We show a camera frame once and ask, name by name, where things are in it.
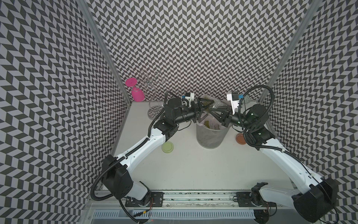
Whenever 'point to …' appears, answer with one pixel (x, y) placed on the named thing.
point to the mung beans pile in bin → (206, 123)
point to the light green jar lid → (167, 147)
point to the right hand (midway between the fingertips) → (208, 113)
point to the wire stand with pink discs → (144, 87)
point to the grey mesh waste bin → (210, 132)
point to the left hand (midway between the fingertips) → (212, 107)
